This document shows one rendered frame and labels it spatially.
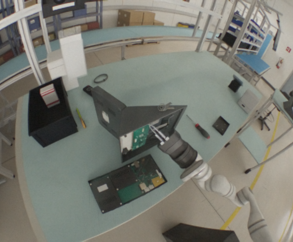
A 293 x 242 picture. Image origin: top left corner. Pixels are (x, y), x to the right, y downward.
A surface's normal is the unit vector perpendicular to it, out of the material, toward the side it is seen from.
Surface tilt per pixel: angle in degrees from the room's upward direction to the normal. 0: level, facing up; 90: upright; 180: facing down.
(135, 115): 0
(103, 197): 0
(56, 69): 90
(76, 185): 0
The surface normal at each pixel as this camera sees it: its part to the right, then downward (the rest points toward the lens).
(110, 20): 0.55, 0.71
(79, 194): 0.13, -0.59
